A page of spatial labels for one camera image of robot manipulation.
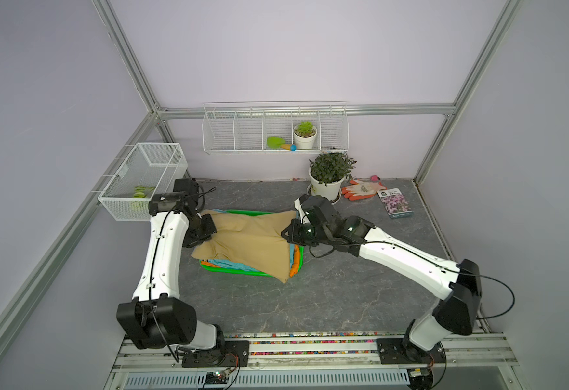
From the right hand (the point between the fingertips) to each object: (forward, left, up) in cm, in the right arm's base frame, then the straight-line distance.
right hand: (280, 232), depth 73 cm
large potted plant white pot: (+33, -18, -7) cm, 38 cm away
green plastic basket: (-6, +17, -15) cm, 23 cm away
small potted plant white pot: (+38, -8, +8) cm, 40 cm away
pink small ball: (+49, -46, -26) cm, 72 cm away
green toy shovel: (+44, +3, 0) cm, 45 cm away
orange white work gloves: (+39, -37, -24) cm, 59 cm away
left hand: (0, +23, -3) cm, 23 cm away
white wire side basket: (+26, +47, +3) cm, 54 cm away
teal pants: (-5, +12, -14) cm, 20 cm away
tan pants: (0, +9, -4) cm, 10 cm away
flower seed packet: (+31, -51, -25) cm, 64 cm away
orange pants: (-5, -4, -14) cm, 15 cm away
